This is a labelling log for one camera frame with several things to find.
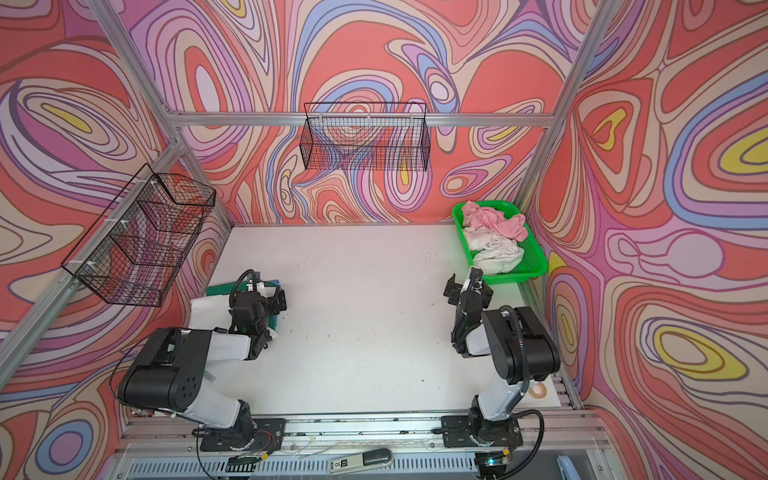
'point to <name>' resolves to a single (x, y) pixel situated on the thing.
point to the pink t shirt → (479, 217)
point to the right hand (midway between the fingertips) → (471, 282)
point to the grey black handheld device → (369, 459)
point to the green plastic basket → (534, 264)
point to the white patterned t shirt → (494, 254)
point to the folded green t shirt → (227, 288)
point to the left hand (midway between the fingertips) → (269, 286)
